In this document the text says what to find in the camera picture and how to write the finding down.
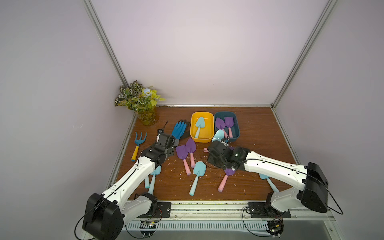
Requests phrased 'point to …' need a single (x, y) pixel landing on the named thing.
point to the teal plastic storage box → (236, 128)
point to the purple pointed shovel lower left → (191, 146)
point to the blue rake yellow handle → (137, 142)
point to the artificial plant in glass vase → (141, 100)
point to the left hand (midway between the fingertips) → (167, 146)
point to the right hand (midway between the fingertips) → (207, 154)
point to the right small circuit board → (275, 227)
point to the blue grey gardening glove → (178, 130)
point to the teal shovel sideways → (219, 135)
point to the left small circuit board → (147, 224)
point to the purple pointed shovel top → (220, 124)
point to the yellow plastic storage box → (206, 134)
